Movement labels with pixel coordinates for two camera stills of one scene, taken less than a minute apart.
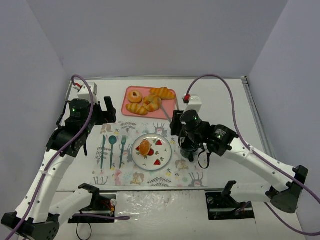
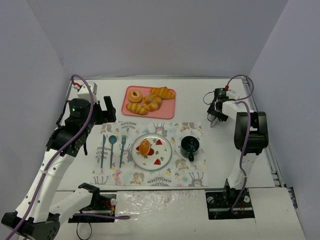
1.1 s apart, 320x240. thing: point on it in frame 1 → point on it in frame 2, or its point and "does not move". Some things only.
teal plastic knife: x=104 y=141 does not move
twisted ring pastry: x=151 y=102 does not move
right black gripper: x=175 y=124 → x=215 y=115
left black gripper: x=105 y=113 does not move
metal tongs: x=164 y=111 → x=213 y=119
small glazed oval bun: x=144 y=147 does not move
